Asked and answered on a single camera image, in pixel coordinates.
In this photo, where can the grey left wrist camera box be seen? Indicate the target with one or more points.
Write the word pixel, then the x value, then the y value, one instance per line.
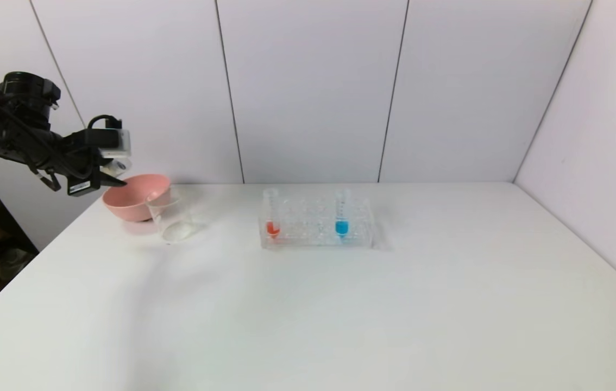
pixel 118 144

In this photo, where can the test tube with blue pigment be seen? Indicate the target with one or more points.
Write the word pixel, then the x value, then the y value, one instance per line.
pixel 341 228

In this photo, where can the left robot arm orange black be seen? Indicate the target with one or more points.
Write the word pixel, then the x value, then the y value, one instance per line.
pixel 20 108

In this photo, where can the clear glass beaker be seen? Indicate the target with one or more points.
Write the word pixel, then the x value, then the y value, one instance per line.
pixel 177 231

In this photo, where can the test tube with yellow pigment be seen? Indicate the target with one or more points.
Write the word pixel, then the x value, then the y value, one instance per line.
pixel 120 165

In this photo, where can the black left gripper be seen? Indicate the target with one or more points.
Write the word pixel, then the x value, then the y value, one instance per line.
pixel 83 185

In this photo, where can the pink bowl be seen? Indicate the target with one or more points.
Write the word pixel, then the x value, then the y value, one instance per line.
pixel 134 203

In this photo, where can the clear acrylic test tube rack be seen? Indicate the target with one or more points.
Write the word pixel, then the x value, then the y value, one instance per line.
pixel 308 241

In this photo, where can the test tube with red pigment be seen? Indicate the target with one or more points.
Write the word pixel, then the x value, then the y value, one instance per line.
pixel 272 229

